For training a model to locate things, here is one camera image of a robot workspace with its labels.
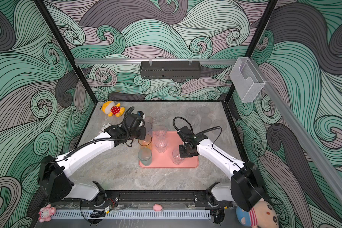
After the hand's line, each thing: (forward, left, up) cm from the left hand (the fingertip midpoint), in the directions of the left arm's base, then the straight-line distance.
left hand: (145, 129), depth 81 cm
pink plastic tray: (-6, -12, -17) cm, 21 cm away
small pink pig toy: (-36, -9, -15) cm, 40 cm away
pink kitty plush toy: (-40, +45, -14) cm, 61 cm away
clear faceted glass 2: (-1, -9, -15) cm, 17 cm away
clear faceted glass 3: (-10, -19, -16) cm, 27 cm away
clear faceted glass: (+8, -8, -15) cm, 19 cm away
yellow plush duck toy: (+27, +33, -11) cm, 44 cm away
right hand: (-10, -24, -10) cm, 27 cm away
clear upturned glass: (+26, -32, -13) cm, 43 cm away
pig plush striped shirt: (-39, -57, -8) cm, 70 cm away
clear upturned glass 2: (+24, -41, -11) cm, 48 cm away
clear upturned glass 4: (+16, -34, -15) cm, 40 cm away
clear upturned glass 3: (+16, -42, -14) cm, 47 cm away
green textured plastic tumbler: (-8, +1, -18) cm, 20 cm away
